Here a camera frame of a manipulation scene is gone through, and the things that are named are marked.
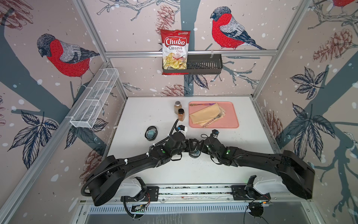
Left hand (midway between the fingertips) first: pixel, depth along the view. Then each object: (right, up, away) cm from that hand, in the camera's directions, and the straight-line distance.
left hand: (198, 141), depth 79 cm
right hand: (+2, -4, +7) cm, 8 cm away
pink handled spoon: (+2, +22, +35) cm, 42 cm away
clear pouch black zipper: (-32, +5, +19) cm, 38 cm away
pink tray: (+15, +14, +29) cm, 35 cm away
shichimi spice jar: (-13, +20, +25) cm, 35 cm away
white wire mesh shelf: (-60, +17, -8) cm, 63 cm away
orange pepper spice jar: (-10, +14, +21) cm, 27 cm away
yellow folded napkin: (+11, +14, +29) cm, 34 cm away
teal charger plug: (-32, +1, +16) cm, 36 cm away
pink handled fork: (+19, +13, +28) cm, 36 cm away
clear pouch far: (-3, -3, -3) cm, 5 cm away
